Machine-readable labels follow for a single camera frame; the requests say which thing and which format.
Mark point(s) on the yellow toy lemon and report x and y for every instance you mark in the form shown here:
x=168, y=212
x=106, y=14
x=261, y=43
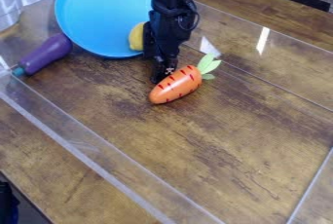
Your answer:
x=136, y=37

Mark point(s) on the dark object at bottom left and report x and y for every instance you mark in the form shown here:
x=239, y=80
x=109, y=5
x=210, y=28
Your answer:
x=9, y=205

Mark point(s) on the orange toy carrot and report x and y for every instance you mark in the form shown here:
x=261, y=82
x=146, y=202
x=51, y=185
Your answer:
x=185, y=80

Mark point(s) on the purple toy eggplant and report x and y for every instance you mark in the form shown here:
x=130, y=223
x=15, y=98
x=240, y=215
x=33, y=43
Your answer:
x=54, y=48

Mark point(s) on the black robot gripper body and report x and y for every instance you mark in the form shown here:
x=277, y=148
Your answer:
x=172, y=21

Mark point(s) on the clear acrylic enclosure wall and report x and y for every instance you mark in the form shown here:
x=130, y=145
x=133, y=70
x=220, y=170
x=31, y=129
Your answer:
x=237, y=154

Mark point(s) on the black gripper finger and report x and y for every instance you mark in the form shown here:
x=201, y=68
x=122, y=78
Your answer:
x=164, y=67

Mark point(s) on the blue plastic plate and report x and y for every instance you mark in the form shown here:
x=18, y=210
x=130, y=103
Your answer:
x=98, y=24

